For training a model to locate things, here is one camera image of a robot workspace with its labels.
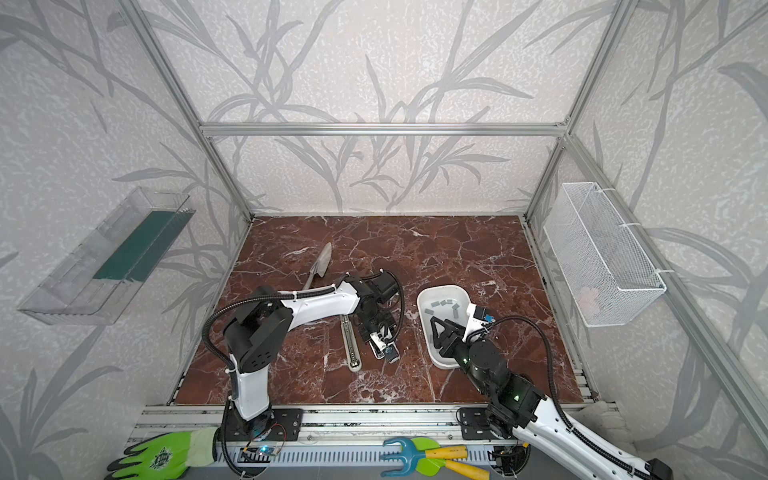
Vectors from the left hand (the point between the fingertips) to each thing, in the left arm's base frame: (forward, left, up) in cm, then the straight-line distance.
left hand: (395, 326), depth 88 cm
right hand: (-2, -11, +14) cm, 18 cm away
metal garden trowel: (+23, +27, -2) cm, 36 cm away
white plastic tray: (+9, -16, -3) cm, 19 cm away
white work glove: (-24, -53, 0) cm, 58 cm away
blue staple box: (-11, +1, +11) cm, 16 cm away
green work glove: (-32, +53, -1) cm, 62 cm away
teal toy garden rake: (-31, -4, +1) cm, 32 cm away
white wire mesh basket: (-3, -44, +33) cm, 55 cm away
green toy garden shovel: (-33, -10, -1) cm, 35 cm away
